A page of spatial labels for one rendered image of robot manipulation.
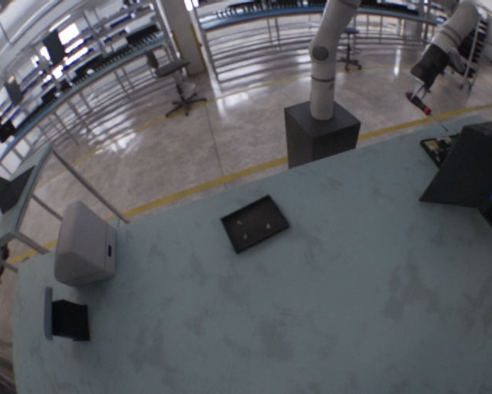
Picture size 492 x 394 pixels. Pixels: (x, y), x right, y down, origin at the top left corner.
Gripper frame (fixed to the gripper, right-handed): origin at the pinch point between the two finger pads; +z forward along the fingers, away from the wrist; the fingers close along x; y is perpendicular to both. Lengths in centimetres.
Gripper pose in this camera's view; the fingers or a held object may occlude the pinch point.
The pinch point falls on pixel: (412, 101)
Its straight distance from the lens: 66.8
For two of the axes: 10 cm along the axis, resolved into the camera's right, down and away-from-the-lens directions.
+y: -1.6, -7.9, 5.9
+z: -3.8, 6.0, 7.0
